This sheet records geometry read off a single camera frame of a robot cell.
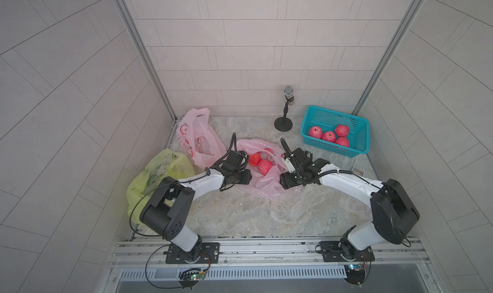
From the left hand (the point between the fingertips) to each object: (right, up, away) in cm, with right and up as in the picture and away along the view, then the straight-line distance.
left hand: (252, 175), depth 91 cm
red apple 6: (+6, +5, -2) cm, 8 cm away
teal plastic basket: (+60, +22, +16) cm, 66 cm away
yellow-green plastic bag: (-40, +5, 0) cm, 41 cm away
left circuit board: (-22, -32, -22) cm, 45 cm away
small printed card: (+51, +2, +1) cm, 51 cm away
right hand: (+15, -2, -4) cm, 16 cm away
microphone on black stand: (+18, +25, +22) cm, 38 cm away
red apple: (+34, +21, +11) cm, 41 cm away
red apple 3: (+47, +16, +8) cm, 51 cm away
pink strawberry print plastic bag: (-27, +14, +12) cm, 33 cm away
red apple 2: (+40, +19, +9) cm, 45 cm away
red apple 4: (+49, +22, +13) cm, 55 cm away
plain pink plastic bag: (+7, -2, -10) cm, 12 cm away
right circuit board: (+38, -30, -23) cm, 53 cm away
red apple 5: (+1, +8, 0) cm, 8 cm away
